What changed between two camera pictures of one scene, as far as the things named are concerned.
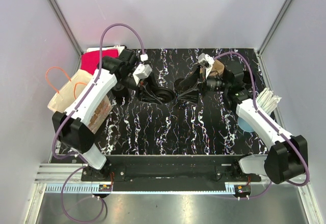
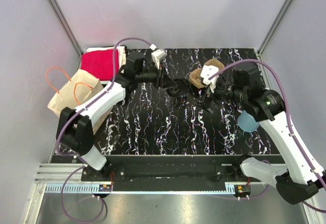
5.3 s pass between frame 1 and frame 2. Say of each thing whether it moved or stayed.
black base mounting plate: stayed
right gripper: moved
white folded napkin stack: stayed
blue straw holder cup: stayed
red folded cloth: stayed
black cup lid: moved
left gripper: moved
